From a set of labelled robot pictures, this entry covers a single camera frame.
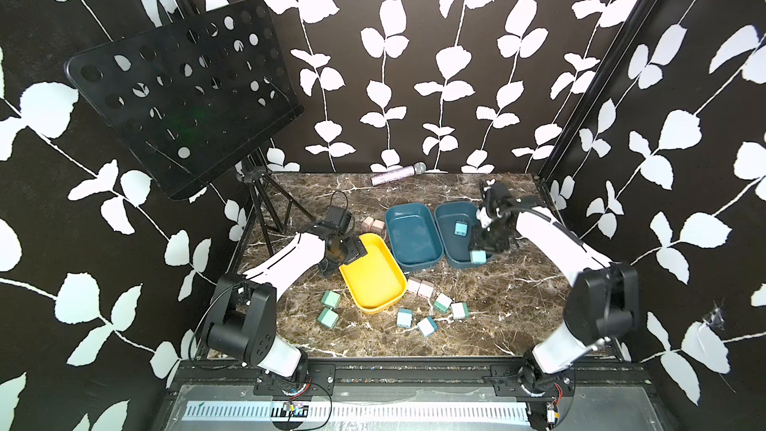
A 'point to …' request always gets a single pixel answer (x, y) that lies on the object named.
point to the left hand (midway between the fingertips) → (354, 253)
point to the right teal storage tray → (457, 247)
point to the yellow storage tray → (374, 279)
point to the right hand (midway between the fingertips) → (472, 241)
